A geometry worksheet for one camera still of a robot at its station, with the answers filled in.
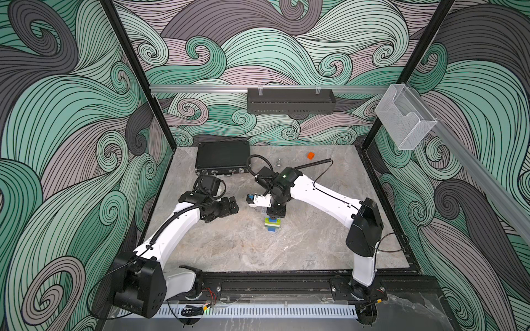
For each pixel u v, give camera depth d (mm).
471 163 609
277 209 697
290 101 957
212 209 594
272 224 831
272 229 873
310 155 1150
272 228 870
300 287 746
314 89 931
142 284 389
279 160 1105
